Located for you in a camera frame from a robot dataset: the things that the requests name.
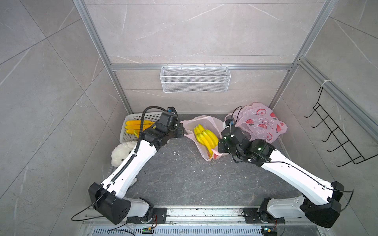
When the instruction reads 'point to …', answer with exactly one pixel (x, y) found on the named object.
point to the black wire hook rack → (350, 152)
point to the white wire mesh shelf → (195, 79)
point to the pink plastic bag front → (211, 123)
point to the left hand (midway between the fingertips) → (181, 125)
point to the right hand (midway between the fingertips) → (220, 141)
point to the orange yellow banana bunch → (134, 126)
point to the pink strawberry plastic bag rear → (260, 121)
